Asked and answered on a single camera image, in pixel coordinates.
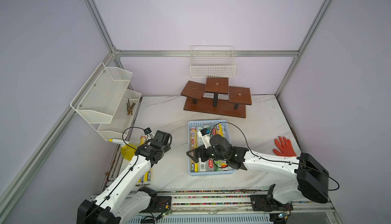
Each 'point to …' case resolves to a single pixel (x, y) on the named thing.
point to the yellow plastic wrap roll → (193, 165)
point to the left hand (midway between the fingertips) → (158, 148)
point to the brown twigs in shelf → (129, 108)
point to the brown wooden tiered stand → (216, 97)
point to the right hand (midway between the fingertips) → (193, 152)
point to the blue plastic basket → (208, 167)
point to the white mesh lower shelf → (122, 120)
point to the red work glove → (285, 147)
